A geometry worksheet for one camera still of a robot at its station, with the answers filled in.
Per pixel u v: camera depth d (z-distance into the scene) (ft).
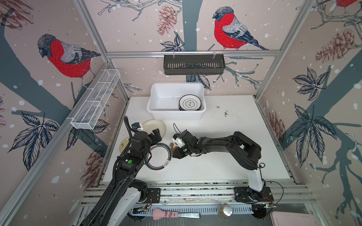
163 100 3.88
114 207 1.50
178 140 2.73
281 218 2.12
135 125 2.16
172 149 2.94
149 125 3.32
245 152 1.68
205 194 2.45
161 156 2.88
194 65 3.40
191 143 2.39
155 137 2.29
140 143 1.83
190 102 3.70
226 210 1.98
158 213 2.19
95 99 2.59
